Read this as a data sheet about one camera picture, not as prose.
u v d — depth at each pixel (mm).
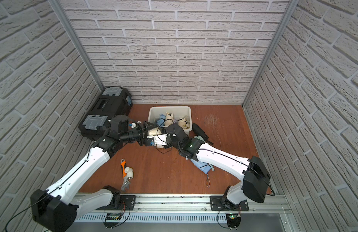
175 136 533
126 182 798
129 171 808
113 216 726
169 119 994
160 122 976
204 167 835
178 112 1033
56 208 369
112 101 985
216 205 731
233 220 685
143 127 643
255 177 406
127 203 738
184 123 1033
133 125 634
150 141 609
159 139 612
